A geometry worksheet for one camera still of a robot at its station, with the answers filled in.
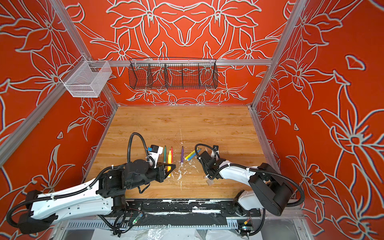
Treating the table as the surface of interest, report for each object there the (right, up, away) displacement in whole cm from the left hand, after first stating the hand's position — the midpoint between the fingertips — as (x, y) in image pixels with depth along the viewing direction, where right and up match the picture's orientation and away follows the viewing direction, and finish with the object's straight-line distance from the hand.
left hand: (175, 166), depth 64 cm
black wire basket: (-6, +53, +38) cm, 66 cm away
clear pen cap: (+17, -15, +17) cm, 28 cm away
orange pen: (-3, +2, 0) cm, 3 cm away
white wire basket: (-59, +47, +28) cm, 81 cm away
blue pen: (+8, -2, +27) cm, 29 cm away
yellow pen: (+7, -1, +28) cm, 29 cm away
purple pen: (+1, 0, +29) cm, 29 cm away
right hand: (+19, -6, +25) cm, 32 cm away
